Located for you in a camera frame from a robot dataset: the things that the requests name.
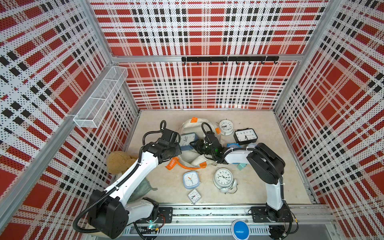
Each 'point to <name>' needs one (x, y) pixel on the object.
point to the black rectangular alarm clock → (247, 135)
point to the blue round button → (241, 230)
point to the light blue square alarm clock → (191, 179)
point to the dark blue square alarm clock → (186, 139)
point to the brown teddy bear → (118, 161)
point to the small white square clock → (194, 196)
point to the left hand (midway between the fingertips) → (178, 150)
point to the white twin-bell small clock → (223, 180)
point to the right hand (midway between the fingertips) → (192, 144)
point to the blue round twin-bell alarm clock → (233, 145)
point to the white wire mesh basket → (91, 113)
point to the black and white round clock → (226, 127)
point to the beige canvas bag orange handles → (191, 159)
